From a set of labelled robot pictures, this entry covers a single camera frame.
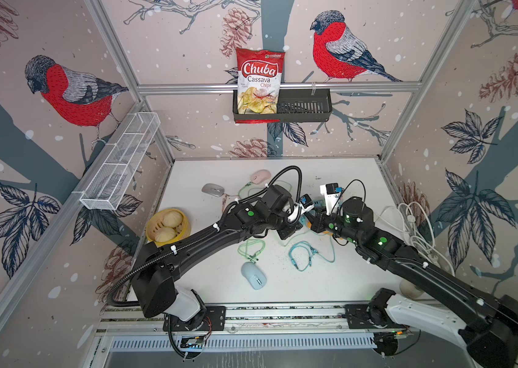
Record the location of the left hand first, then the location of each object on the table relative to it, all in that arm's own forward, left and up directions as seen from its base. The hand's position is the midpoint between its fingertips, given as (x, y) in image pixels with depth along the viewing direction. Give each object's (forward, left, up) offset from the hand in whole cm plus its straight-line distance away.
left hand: (303, 219), depth 74 cm
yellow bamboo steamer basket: (+9, +59, -18) cm, 63 cm away
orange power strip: (-8, -6, +6) cm, 12 cm away
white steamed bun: (+8, +51, -16) cm, 54 cm away
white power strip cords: (+12, -53, -22) cm, 59 cm away
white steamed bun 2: (+1, +52, -14) cm, 54 cm away
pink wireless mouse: (+36, +16, -21) cm, 45 cm away
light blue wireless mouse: (-13, +16, -18) cm, 27 cm away
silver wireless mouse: (+27, +38, -19) cm, 50 cm away
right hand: (+2, +1, +4) cm, 4 cm away
